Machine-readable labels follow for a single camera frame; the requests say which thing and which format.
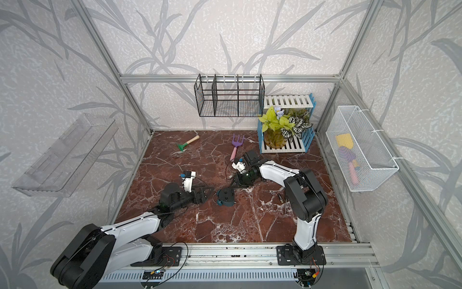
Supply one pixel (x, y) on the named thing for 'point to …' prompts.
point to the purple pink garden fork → (236, 144)
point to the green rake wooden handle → (181, 146)
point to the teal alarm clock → (225, 197)
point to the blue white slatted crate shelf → (300, 102)
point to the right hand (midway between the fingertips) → (232, 185)
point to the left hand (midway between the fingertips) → (210, 189)
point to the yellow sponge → (345, 139)
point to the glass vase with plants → (279, 126)
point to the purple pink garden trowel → (346, 153)
